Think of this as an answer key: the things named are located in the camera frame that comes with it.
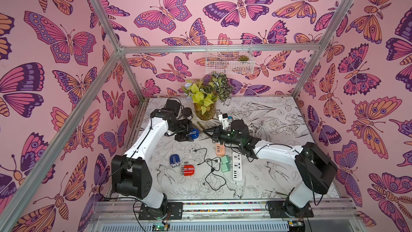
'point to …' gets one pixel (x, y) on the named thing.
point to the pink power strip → (220, 149)
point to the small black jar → (186, 111)
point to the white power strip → (237, 166)
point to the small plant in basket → (243, 58)
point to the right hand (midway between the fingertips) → (204, 129)
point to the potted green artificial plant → (205, 93)
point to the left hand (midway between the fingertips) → (198, 128)
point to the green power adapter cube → (225, 159)
